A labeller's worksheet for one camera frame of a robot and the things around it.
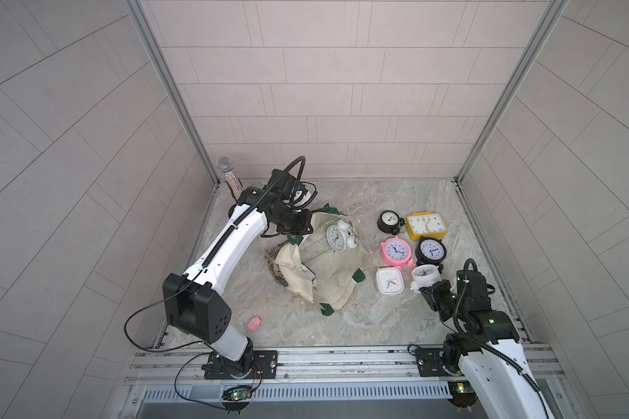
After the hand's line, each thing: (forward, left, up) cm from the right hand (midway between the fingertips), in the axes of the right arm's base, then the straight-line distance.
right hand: (416, 286), depth 79 cm
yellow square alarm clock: (+25, -12, -4) cm, 28 cm away
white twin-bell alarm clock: (+17, +22, +4) cm, 28 cm away
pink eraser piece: (-6, +50, -3) cm, 50 cm away
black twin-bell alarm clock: (+27, +2, -3) cm, 27 cm away
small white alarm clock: (+3, -3, +1) cm, 4 cm away
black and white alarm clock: (+14, -10, -4) cm, 17 cm away
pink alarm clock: (+14, +2, -4) cm, 15 cm away
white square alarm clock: (+4, +7, -4) cm, 9 cm away
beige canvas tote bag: (+13, +34, -6) cm, 36 cm away
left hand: (+14, +29, +15) cm, 36 cm away
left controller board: (-23, +52, -2) cm, 57 cm away
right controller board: (-26, -7, -8) cm, 28 cm away
